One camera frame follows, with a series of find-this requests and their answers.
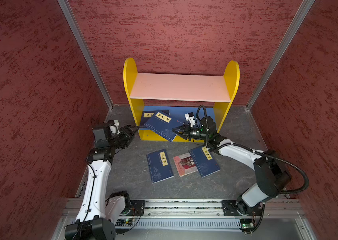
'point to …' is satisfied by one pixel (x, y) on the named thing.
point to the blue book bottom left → (159, 166)
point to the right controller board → (247, 225)
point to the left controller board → (124, 222)
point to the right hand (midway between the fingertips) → (171, 133)
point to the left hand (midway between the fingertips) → (138, 133)
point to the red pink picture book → (185, 164)
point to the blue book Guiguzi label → (146, 115)
